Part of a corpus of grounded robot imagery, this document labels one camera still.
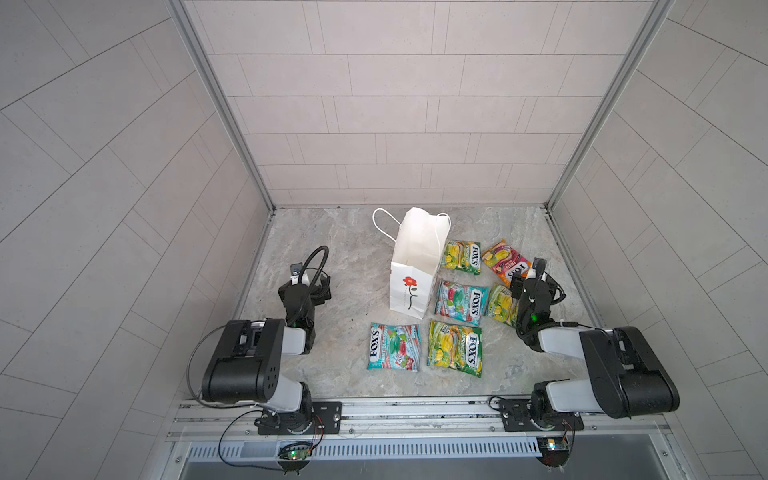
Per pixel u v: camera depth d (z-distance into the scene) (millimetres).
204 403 418
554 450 680
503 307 871
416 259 913
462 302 871
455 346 805
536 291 695
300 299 748
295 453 644
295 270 753
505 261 972
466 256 989
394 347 792
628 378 430
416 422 710
